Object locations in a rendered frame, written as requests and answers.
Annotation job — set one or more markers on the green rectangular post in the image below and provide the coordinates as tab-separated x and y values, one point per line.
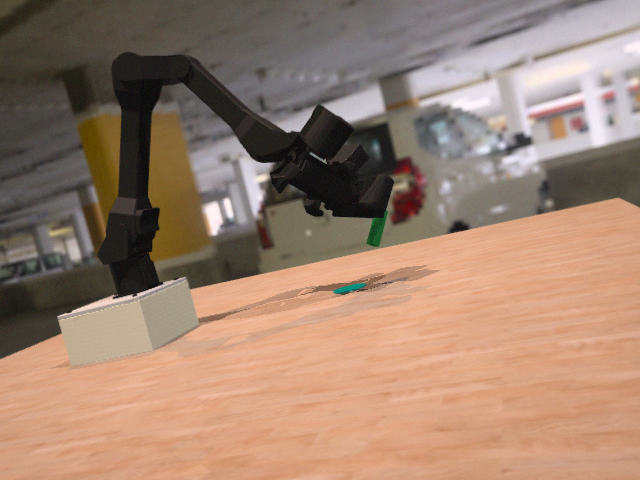
376	230

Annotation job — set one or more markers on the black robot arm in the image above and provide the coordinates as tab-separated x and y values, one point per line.
138	81

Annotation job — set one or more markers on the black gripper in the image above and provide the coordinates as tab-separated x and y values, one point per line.
365	199

